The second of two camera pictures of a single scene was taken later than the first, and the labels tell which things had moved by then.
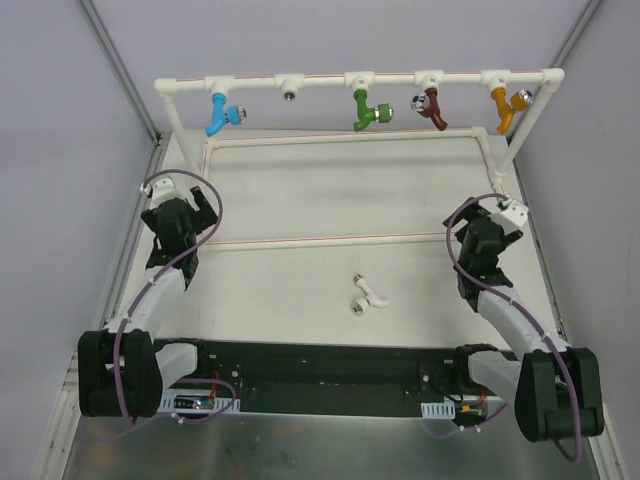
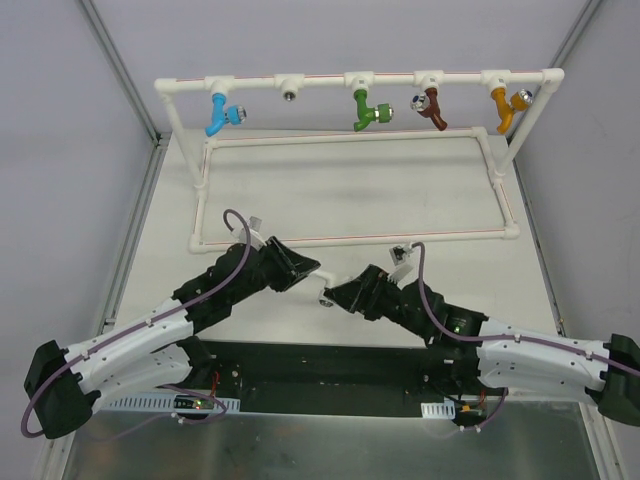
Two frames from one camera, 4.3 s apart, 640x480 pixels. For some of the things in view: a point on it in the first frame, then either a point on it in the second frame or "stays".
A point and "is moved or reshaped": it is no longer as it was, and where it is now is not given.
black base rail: [324, 379] stays
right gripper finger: [512, 236] -> [355, 286]
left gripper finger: [198, 195] -> [293, 279]
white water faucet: [361, 306] is moved or reshaped
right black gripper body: [461, 220] -> [368, 292]
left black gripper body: [201, 210] -> [279, 263]
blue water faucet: [234, 114] stays
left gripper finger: [202, 218] -> [304, 263]
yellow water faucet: [506, 109] stays
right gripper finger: [468, 213] -> [350, 296]
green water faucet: [383, 113] stays
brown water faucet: [427, 104] stays
